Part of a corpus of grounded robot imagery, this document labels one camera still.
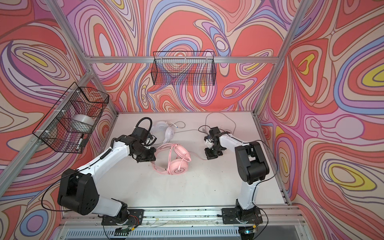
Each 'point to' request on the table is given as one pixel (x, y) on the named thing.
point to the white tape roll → (82, 123)
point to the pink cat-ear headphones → (179, 158)
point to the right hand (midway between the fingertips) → (210, 160)
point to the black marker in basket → (80, 142)
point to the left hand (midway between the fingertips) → (157, 157)
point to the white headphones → (163, 132)
